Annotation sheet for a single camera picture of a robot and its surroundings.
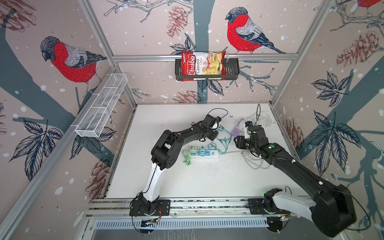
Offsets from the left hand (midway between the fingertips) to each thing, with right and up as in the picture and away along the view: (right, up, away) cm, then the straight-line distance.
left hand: (214, 132), depth 98 cm
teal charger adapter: (-9, -10, -11) cm, 18 cm away
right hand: (+10, -4, -14) cm, 18 cm away
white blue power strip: (-5, -13, -7) cm, 16 cm away
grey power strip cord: (+22, -17, -8) cm, 29 cm away
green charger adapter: (-14, -10, -10) cm, 20 cm away
